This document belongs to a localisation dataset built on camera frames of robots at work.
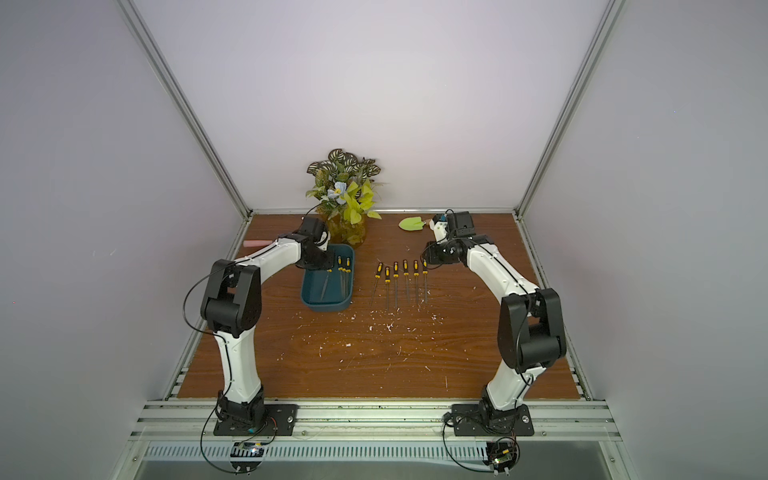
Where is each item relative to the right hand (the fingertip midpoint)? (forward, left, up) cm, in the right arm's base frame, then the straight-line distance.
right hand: (430, 246), depth 91 cm
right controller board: (-51, -16, -16) cm, 56 cm away
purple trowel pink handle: (+10, +63, -11) cm, 65 cm away
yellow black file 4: (-1, +4, -14) cm, 14 cm away
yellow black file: (-4, +14, -14) cm, 20 cm away
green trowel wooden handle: (+23, +5, -14) cm, 28 cm away
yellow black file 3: (-1, +7, -14) cm, 16 cm away
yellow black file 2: (-2, +11, -14) cm, 18 cm away
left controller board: (-52, +47, -16) cm, 71 cm away
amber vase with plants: (+12, +27, +11) cm, 32 cm away
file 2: (-2, +29, -12) cm, 32 cm away
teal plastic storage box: (-8, +33, -13) cm, 36 cm away
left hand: (+2, +32, -11) cm, 33 cm away
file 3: (-1, +28, -13) cm, 30 cm away
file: (-7, +35, -12) cm, 37 cm away
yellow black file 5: (-1, +1, -14) cm, 14 cm away
